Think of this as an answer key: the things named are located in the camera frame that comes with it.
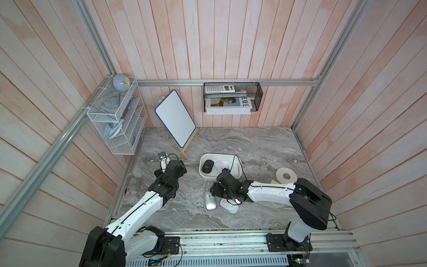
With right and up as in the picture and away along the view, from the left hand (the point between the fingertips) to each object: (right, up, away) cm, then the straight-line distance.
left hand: (172, 166), depth 85 cm
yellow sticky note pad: (+55, -10, +9) cm, 57 cm away
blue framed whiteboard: (-3, +30, +14) cm, 33 cm away
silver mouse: (+20, -19, +2) cm, 28 cm away
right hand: (+21, -14, +3) cm, 25 cm away
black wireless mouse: (+18, -2, +13) cm, 22 cm away
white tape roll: (+63, -5, +14) cm, 64 cm away
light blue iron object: (-30, +19, -3) cm, 35 cm away
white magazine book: (+30, +34, +9) cm, 46 cm away
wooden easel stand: (+3, +8, +14) cm, 16 cm away
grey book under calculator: (+35, +40, +5) cm, 53 cm away
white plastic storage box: (+33, 0, +21) cm, 39 cm away
